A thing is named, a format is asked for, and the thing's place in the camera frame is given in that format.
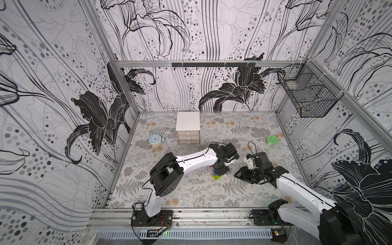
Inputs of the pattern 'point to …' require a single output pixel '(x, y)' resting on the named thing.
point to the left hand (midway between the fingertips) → (219, 170)
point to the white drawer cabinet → (188, 127)
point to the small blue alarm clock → (156, 140)
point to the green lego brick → (216, 177)
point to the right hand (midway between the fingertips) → (237, 174)
